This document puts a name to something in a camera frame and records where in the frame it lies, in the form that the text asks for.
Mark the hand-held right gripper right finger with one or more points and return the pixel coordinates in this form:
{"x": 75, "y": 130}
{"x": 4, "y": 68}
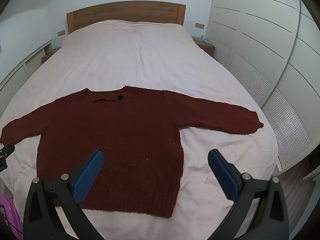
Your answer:
{"x": 223, "y": 175}

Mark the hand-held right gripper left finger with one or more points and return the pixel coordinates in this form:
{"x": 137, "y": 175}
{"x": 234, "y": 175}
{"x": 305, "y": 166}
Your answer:
{"x": 88, "y": 172}

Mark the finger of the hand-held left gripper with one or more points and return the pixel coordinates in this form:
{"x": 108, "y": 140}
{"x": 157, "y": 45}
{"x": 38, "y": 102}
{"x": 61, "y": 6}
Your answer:
{"x": 6, "y": 150}

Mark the dark red knit sweater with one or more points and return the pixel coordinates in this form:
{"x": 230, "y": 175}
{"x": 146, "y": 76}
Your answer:
{"x": 112, "y": 142}

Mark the pink plastic object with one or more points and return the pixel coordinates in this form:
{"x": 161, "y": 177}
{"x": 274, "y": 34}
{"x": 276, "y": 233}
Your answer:
{"x": 11, "y": 217}

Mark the white low shelf unit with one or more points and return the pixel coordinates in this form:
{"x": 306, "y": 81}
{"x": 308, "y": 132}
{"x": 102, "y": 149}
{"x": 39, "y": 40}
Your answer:
{"x": 22, "y": 67}

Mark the wooden nightstand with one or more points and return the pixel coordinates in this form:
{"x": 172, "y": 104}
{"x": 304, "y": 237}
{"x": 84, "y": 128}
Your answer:
{"x": 50, "y": 54}
{"x": 206, "y": 48}

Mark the bed with pale pink sheet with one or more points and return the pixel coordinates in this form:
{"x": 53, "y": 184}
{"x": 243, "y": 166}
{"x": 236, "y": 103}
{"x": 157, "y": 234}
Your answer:
{"x": 140, "y": 62}

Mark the small items on nightstand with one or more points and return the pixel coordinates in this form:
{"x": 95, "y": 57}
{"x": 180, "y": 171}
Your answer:
{"x": 200, "y": 39}

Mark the white louvred wardrobe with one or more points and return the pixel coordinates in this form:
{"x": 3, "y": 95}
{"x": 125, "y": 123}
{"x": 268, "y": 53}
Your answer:
{"x": 262, "y": 42}

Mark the wooden headboard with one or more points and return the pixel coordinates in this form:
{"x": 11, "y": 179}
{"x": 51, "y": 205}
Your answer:
{"x": 125, "y": 11}

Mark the wall switch plate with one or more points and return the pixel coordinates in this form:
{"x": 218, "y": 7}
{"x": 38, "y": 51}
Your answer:
{"x": 61, "y": 33}
{"x": 199, "y": 25}

